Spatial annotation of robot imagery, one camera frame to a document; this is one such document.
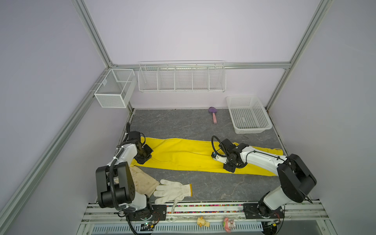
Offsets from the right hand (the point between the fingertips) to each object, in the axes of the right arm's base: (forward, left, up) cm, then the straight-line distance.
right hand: (228, 162), depth 90 cm
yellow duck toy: (-31, +18, +3) cm, 36 cm away
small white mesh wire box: (+43, +75, +23) cm, 89 cm away
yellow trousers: (+7, +34, 0) cm, 35 cm away
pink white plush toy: (-32, +5, +2) cm, 32 cm away
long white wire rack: (+50, +28, +29) cm, 64 cm away
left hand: (+3, +47, +3) cm, 47 cm away
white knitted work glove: (-17, +34, -2) cm, 38 cm away
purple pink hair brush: (+46, +5, -2) cm, 47 cm away
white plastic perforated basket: (+40, -22, -1) cm, 46 cm away
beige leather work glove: (-12, +50, -1) cm, 51 cm away
